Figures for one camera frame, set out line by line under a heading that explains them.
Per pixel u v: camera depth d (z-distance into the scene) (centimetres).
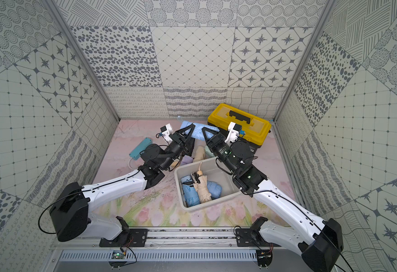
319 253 37
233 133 61
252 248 73
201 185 82
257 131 93
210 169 90
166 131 67
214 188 85
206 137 61
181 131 65
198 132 64
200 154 96
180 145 62
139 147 104
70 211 42
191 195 81
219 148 58
